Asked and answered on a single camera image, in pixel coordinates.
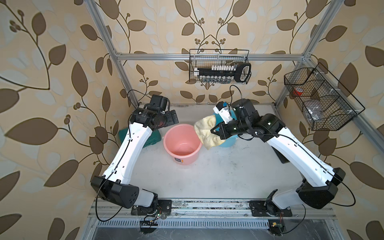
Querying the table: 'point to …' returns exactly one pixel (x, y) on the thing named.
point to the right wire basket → (325, 104)
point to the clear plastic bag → (315, 114)
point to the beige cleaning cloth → (208, 138)
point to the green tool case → (155, 137)
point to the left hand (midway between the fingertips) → (166, 118)
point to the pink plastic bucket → (182, 142)
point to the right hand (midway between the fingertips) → (212, 130)
